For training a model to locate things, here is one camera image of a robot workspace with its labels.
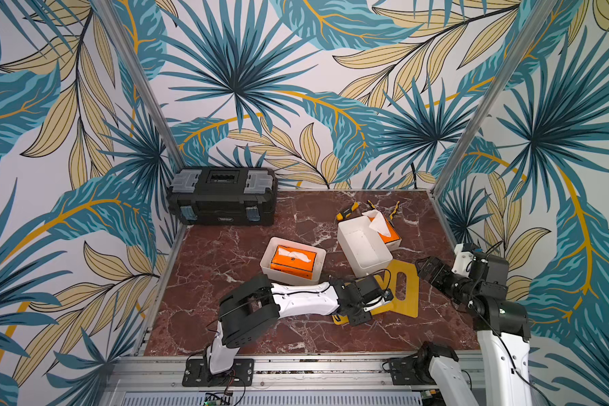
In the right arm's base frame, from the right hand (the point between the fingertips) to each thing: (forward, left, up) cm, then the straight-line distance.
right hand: (428, 269), depth 72 cm
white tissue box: (+7, +44, -18) cm, 47 cm away
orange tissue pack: (+11, +38, -13) cm, 41 cm away
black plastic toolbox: (+33, +64, -3) cm, 72 cm away
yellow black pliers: (+38, -5, -21) cm, 44 cm away
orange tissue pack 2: (+24, +8, -8) cm, 27 cm away
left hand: (-5, +17, -18) cm, 26 cm away
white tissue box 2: (+21, +11, -21) cm, 32 cm away
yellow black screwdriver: (+37, +16, -19) cm, 45 cm away
